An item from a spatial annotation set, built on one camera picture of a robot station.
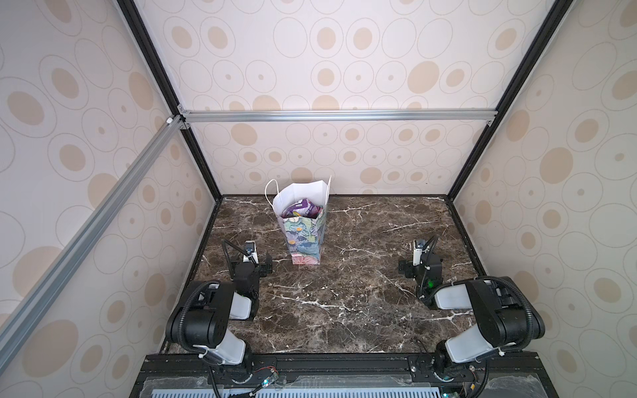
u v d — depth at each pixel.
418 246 0.83
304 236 0.84
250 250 0.78
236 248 0.73
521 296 0.50
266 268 0.85
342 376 0.73
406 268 0.86
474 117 0.94
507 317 0.45
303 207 0.88
